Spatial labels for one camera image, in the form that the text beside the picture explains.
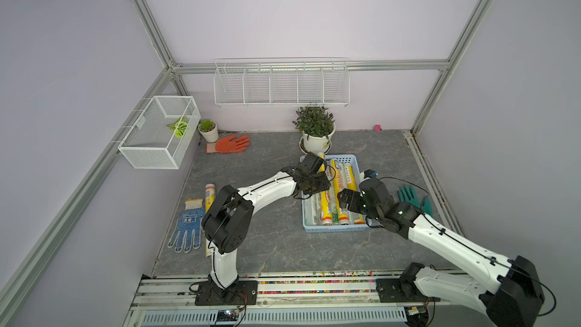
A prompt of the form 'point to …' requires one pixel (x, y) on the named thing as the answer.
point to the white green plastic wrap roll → (312, 210)
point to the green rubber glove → (408, 194)
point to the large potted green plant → (318, 126)
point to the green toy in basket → (178, 126)
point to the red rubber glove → (226, 144)
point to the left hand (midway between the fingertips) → (329, 187)
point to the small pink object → (377, 127)
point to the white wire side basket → (157, 140)
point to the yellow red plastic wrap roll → (325, 199)
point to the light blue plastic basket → (314, 228)
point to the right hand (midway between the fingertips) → (345, 196)
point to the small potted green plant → (208, 129)
